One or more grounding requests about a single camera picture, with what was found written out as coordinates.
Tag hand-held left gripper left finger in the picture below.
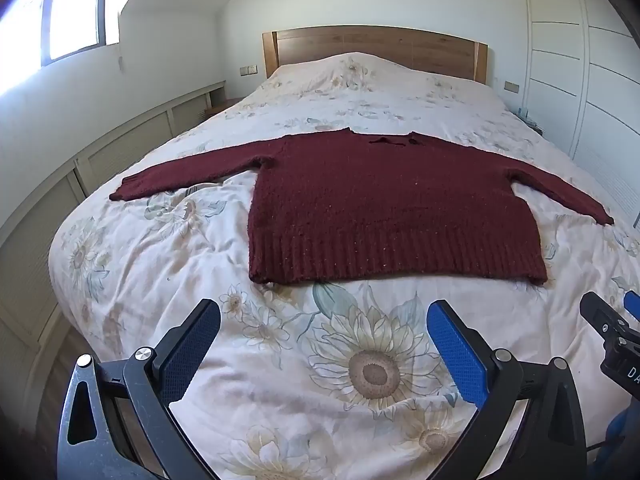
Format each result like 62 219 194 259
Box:
57 298 222 480

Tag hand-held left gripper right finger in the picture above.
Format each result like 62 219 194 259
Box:
426 299 588 480

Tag dark red knit sweater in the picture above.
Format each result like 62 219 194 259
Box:
109 128 615 287

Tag bed with floral duvet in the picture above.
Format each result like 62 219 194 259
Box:
47 51 640 480

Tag small bedside items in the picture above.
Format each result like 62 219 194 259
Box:
517 107 543 133

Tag white wardrobe doors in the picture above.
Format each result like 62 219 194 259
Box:
520 0 640 221

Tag wooden nightstand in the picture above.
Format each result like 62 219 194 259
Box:
204 97 243 121

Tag wooden headboard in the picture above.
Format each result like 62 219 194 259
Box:
262 25 489 86

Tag window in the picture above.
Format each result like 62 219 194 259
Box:
0 0 166 96

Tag low slatted wall cabinet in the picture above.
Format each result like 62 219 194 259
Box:
0 81 227 411

